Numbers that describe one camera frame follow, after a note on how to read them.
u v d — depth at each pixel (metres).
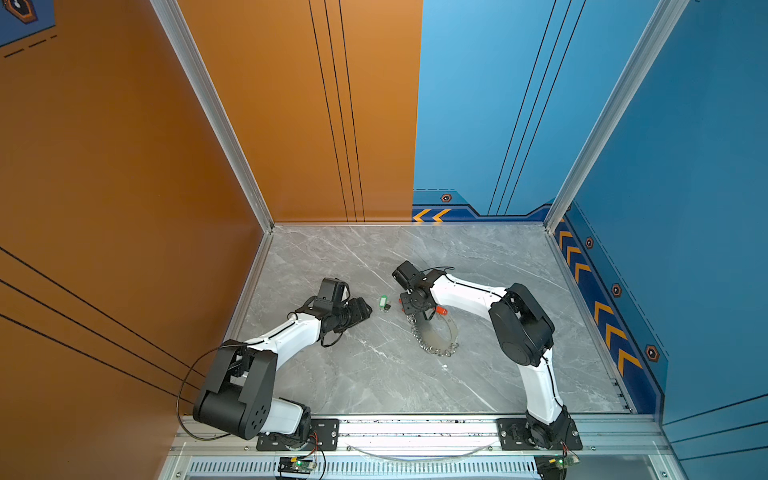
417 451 0.72
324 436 0.74
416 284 0.74
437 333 0.92
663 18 0.70
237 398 0.43
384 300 0.99
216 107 0.86
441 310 0.94
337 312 0.76
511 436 0.72
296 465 0.71
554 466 0.71
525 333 0.54
